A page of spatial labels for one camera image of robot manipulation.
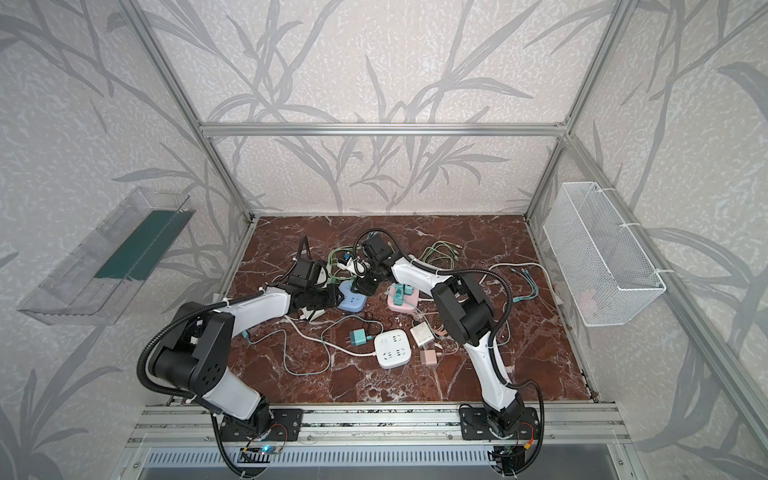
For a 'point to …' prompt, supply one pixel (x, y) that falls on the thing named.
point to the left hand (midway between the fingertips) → (345, 288)
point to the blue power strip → (351, 301)
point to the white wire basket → (608, 273)
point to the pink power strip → (402, 301)
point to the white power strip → (392, 348)
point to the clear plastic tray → (95, 285)
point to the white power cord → (327, 342)
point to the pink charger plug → (428, 357)
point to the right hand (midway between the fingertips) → (357, 273)
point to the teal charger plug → (359, 337)
